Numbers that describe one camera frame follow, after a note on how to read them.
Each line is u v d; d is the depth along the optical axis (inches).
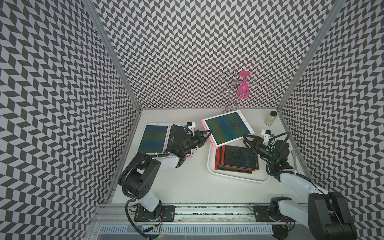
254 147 28.6
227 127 33.3
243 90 39.1
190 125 31.6
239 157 35.8
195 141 29.3
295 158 36.0
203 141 29.7
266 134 30.3
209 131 31.7
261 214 29.0
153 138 40.1
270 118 40.4
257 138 29.0
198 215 29.4
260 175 33.2
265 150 27.9
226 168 35.8
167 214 28.5
